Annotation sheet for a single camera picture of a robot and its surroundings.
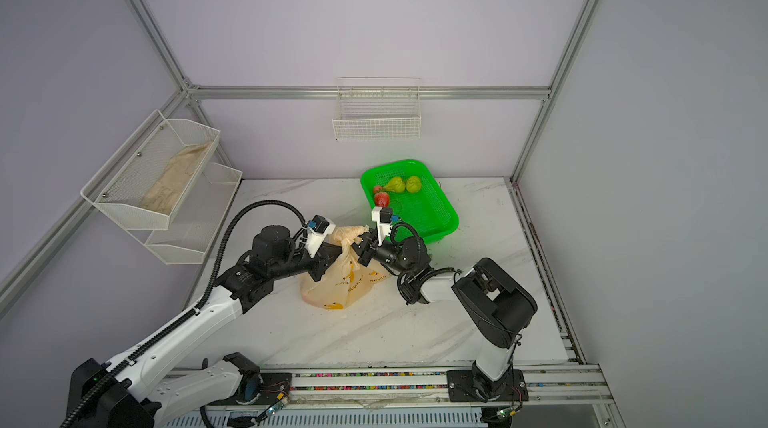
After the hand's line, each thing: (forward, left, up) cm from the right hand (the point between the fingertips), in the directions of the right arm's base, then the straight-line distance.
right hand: (340, 235), depth 73 cm
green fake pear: (+37, -13, -19) cm, 44 cm away
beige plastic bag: (-8, -1, -9) cm, 12 cm away
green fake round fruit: (+39, -20, -21) cm, 48 cm away
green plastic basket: (+30, -25, -25) cm, 46 cm away
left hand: (-2, +1, -4) cm, 5 cm away
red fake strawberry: (+31, -8, -21) cm, 38 cm away
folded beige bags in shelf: (+10, +46, +6) cm, 47 cm away
